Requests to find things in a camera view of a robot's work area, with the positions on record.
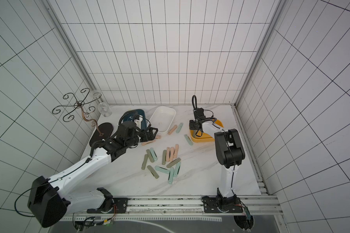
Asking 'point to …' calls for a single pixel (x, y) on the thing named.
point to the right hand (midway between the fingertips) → (196, 121)
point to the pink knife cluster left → (167, 154)
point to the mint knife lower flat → (160, 169)
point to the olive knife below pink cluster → (173, 162)
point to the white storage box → (162, 118)
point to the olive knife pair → (150, 155)
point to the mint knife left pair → (153, 154)
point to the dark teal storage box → (130, 115)
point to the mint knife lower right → (177, 168)
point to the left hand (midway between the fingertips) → (150, 133)
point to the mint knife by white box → (179, 127)
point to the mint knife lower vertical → (171, 175)
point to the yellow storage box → (201, 138)
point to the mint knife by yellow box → (188, 140)
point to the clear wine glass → (103, 108)
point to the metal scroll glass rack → (81, 104)
